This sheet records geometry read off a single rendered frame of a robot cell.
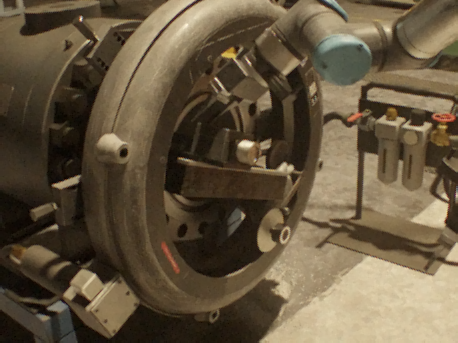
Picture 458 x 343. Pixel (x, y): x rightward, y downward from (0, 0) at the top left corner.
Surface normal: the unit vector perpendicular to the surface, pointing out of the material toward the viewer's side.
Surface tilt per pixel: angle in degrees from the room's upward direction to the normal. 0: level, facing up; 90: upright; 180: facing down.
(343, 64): 107
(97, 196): 80
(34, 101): 59
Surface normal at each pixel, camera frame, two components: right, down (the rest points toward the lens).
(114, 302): 0.79, 0.21
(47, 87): -0.51, -0.30
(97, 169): -0.58, 0.07
